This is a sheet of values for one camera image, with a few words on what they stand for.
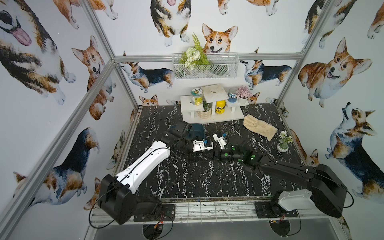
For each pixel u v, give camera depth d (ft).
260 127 3.50
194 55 2.57
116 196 1.28
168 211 2.42
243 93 3.05
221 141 2.40
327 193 1.37
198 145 2.10
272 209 2.19
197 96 3.12
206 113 3.50
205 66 2.74
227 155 2.19
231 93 3.21
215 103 3.45
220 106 3.58
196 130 3.42
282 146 3.04
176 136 1.89
